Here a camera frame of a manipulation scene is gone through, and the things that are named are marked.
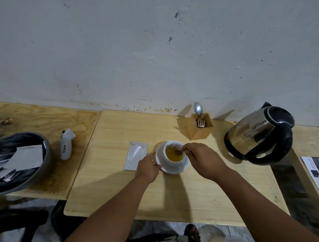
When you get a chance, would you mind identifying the person's right foot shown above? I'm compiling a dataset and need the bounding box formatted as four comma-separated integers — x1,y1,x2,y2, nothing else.
184,223,201,242

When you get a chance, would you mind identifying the large printed brochure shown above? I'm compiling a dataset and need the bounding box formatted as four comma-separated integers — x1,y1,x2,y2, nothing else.
301,156,319,190

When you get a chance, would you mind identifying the person's left hand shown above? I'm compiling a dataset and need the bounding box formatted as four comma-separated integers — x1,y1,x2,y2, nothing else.
134,152,162,185

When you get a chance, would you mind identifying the black stool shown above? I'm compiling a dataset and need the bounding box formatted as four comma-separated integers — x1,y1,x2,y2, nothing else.
51,200,86,242

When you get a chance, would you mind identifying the metal spoon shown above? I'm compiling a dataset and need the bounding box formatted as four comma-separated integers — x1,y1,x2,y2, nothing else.
194,102,204,123

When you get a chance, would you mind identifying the white handheld controller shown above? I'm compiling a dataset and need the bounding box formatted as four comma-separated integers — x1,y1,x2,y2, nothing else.
59,128,76,161

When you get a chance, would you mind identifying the white sachet packet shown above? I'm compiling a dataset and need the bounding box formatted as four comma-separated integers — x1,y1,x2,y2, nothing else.
124,141,149,172

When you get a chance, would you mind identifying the steel electric kettle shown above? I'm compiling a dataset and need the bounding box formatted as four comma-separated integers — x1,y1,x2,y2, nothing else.
224,101,295,166

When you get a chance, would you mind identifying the person's left forearm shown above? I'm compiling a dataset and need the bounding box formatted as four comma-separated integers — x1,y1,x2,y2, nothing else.
64,174,153,242

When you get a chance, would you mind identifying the person's right hand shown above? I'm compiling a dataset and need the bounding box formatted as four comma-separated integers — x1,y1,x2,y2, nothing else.
181,142,230,181

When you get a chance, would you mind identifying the black chair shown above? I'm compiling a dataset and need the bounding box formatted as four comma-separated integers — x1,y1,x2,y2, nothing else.
0,209,50,242

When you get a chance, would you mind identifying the person's right forearm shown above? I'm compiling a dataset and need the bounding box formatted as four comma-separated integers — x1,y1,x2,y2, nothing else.
213,167,319,242

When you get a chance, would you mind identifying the person's black printed clothing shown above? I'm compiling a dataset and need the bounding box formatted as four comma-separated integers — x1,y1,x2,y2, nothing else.
129,234,190,242

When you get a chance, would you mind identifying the clear plastic container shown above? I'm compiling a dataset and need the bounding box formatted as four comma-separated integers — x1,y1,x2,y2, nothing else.
199,225,249,242

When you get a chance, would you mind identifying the white saucer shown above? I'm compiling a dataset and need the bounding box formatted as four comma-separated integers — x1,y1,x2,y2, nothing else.
155,141,190,175

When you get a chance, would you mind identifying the wooden cutlery holder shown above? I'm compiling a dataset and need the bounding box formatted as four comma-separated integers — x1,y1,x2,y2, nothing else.
185,112,214,141

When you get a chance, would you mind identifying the white cup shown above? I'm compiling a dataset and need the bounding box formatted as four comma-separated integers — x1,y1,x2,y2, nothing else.
162,140,186,166

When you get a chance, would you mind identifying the grey round bowl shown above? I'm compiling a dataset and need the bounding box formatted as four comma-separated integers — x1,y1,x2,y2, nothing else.
0,131,52,196

